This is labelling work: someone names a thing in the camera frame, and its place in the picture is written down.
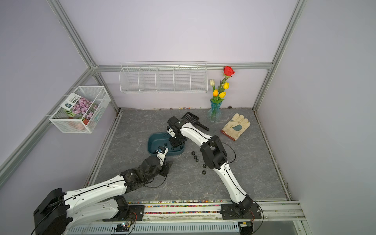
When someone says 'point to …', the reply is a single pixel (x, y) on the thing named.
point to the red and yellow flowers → (218, 95)
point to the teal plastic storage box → (156, 139)
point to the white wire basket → (63, 121)
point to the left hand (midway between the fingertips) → (169, 161)
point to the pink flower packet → (79, 105)
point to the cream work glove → (236, 127)
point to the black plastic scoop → (194, 119)
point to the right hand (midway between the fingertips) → (175, 143)
